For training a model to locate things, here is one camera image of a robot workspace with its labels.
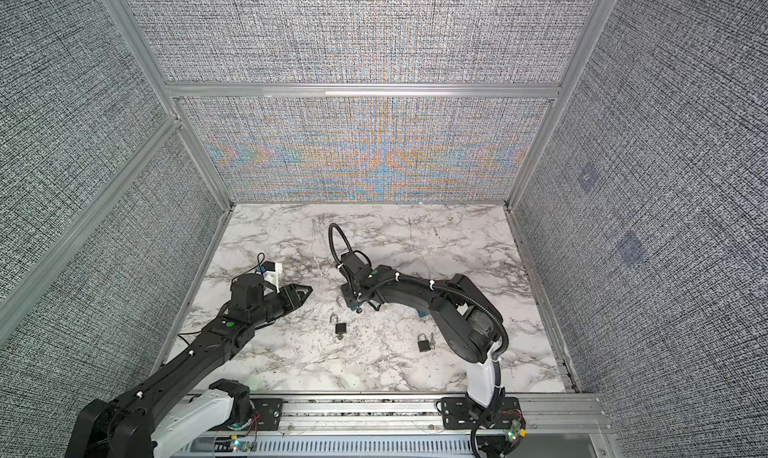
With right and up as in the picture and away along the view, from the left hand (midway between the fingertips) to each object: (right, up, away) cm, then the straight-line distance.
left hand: (310, 291), depth 83 cm
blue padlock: (+32, -8, +7) cm, 34 cm away
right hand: (+11, -2, +9) cm, 14 cm away
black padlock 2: (+32, -15, +1) cm, 35 cm away
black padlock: (+7, -12, +5) cm, 15 cm away
